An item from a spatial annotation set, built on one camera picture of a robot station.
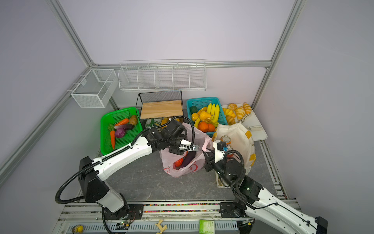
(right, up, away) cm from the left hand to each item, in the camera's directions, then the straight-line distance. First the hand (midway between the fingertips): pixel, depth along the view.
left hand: (184, 143), depth 77 cm
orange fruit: (+18, +7, +23) cm, 30 cm away
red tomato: (-3, -13, +8) cm, 15 cm away
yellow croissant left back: (+33, +19, +37) cm, 53 cm away
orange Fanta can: (+26, +1, +12) cm, 28 cm away
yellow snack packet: (-15, +13, +27) cm, 33 cm away
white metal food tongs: (+48, +7, +28) cm, 56 cm away
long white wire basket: (-16, +42, +20) cm, 49 cm away
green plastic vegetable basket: (-56, +16, +31) cm, 66 cm away
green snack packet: (-24, +11, +28) cm, 39 cm away
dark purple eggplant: (+2, -11, +11) cm, 16 cm away
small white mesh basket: (-62, +33, +21) cm, 74 cm away
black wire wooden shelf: (-21, +21, +25) cm, 39 cm away
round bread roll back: (+37, +24, +41) cm, 60 cm away
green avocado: (+5, +21, +36) cm, 42 cm away
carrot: (-49, +11, +32) cm, 59 cm away
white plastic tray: (+51, +10, +35) cm, 63 cm away
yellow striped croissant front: (+33, +13, +31) cm, 47 cm away
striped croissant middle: (+42, +18, +35) cm, 58 cm away
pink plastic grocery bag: (+10, +3, -15) cm, 18 cm away
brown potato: (-40, +13, +31) cm, 52 cm away
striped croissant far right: (+49, +23, +40) cm, 68 cm away
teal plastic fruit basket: (+14, +27, +39) cm, 49 cm away
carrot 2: (-52, +1, +24) cm, 57 cm away
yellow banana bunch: (+21, +20, +31) cm, 43 cm away
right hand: (+10, -2, -9) cm, 14 cm away
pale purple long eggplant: (-45, +8, +28) cm, 53 cm away
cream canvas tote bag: (+33, 0, +6) cm, 33 cm away
